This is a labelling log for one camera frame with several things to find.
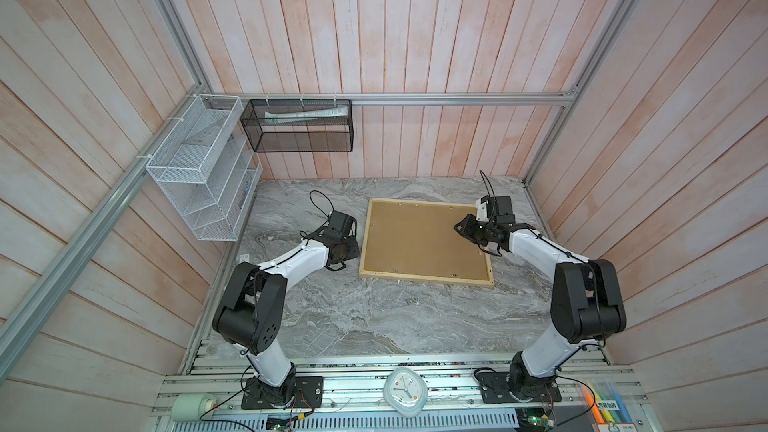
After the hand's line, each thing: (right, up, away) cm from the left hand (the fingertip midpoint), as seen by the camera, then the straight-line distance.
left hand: (352, 253), depth 94 cm
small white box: (-37, -2, +4) cm, 37 cm away
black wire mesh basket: (-20, +45, +13) cm, 51 cm away
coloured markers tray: (+64, -34, -24) cm, 76 cm away
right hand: (+34, +9, +1) cm, 35 cm away
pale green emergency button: (-34, -30, -29) cm, 54 cm away
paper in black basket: (-24, +42, -4) cm, 49 cm away
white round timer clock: (+15, -31, -22) cm, 41 cm away
